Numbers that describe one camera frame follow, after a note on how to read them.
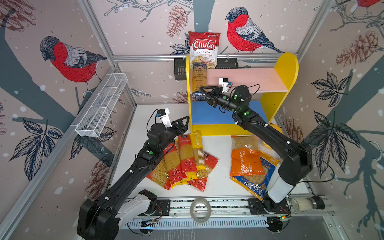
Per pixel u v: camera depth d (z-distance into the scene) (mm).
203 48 832
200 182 778
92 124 710
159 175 797
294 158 435
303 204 719
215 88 646
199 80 730
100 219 372
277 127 976
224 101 634
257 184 774
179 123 655
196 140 949
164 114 653
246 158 850
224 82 684
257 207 728
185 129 656
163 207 729
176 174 756
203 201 733
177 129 636
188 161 796
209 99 644
